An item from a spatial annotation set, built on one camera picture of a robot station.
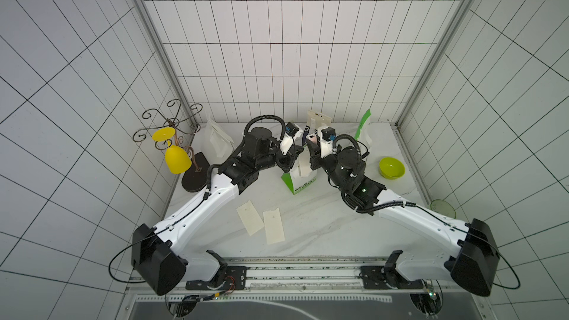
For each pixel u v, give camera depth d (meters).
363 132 0.90
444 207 0.77
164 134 0.74
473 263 0.38
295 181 0.79
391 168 1.00
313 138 0.69
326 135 0.58
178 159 0.80
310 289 0.72
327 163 0.64
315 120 0.92
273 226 0.86
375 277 0.73
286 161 0.63
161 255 0.38
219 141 0.95
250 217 0.88
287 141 0.61
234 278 0.72
